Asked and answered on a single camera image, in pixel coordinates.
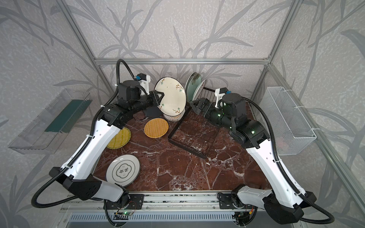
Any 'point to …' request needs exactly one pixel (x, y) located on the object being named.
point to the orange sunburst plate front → (199, 90)
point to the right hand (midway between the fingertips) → (196, 102)
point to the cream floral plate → (174, 100)
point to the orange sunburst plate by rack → (176, 118)
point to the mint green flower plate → (193, 80)
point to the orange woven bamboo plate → (156, 128)
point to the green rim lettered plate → (186, 84)
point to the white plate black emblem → (123, 169)
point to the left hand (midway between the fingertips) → (166, 90)
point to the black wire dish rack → (206, 93)
